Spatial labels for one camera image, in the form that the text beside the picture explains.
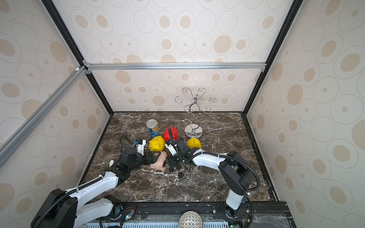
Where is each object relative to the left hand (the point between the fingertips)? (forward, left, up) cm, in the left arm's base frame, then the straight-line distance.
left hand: (160, 153), depth 83 cm
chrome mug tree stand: (+24, -21, -10) cm, 34 cm away
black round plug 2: (-3, -11, -12) cm, 16 cm away
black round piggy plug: (-5, -6, -13) cm, 15 cm away
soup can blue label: (+21, +8, -1) cm, 23 cm away
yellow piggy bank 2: (+8, +3, -3) cm, 9 cm away
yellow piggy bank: (+9, -20, -2) cm, 22 cm away
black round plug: (-9, -12, -11) cm, 18 cm away
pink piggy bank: (-6, +1, -4) cm, 7 cm away
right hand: (+1, -8, -7) cm, 11 cm away
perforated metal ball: (-31, -18, -10) cm, 37 cm away
